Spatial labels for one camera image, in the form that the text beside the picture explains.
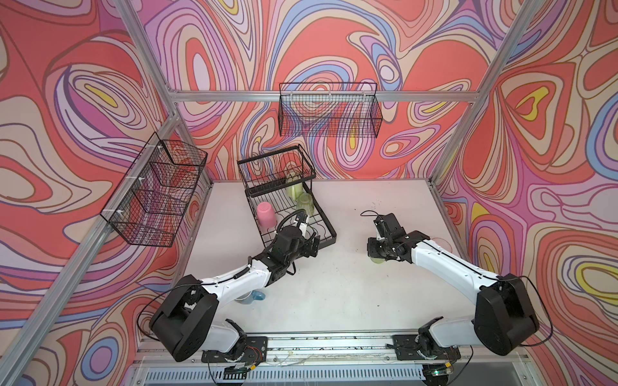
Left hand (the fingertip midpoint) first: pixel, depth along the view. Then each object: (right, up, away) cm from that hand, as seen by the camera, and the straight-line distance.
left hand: (312, 233), depth 86 cm
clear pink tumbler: (+49, -4, +3) cm, 50 cm away
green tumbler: (+26, -12, +8) cm, 29 cm away
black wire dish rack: (-15, +16, +26) cm, 34 cm away
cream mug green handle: (-8, +16, +19) cm, 26 cm away
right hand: (+23, -8, +2) cm, 24 cm away
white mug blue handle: (-20, -19, -10) cm, 30 cm away
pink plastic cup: (-18, +6, +7) cm, 21 cm away
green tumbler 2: (-3, +11, +15) cm, 19 cm away
